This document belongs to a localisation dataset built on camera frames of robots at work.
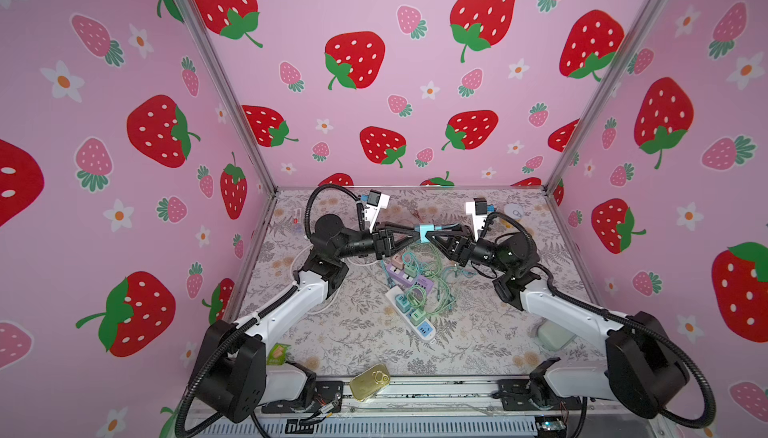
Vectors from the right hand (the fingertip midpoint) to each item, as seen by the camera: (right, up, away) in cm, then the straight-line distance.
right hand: (426, 237), depth 65 cm
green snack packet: (-39, -33, +15) cm, 54 cm away
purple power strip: (-2, -16, +28) cm, 32 cm away
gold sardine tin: (-13, -37, +8) cm, 40 cm away
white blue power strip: (+2, -28, +18) cm, 33 cm away
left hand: (-2, -1, 0) cm, 2 cm away
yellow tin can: (+37, +6, +42) cm, 57 cm away
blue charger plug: (-5, -20, +18) cm, 27 cm away
